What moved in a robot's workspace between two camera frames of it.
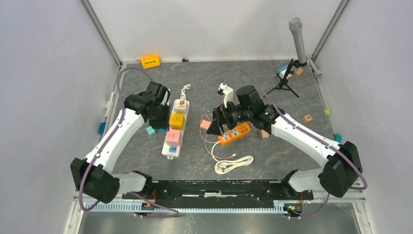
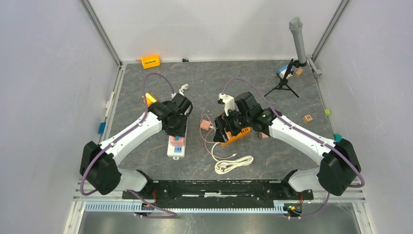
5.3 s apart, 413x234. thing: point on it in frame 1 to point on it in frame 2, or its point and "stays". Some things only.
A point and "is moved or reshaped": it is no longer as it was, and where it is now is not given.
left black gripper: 164,124 to 180,132
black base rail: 246,190 stays
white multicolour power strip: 170,150 is moved or reshaped
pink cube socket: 173,137 is moved or reshaped
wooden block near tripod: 299,72 stays
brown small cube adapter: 262,134 stays
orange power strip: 237,131 stays
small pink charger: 205,125 stays
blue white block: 281,71 stays
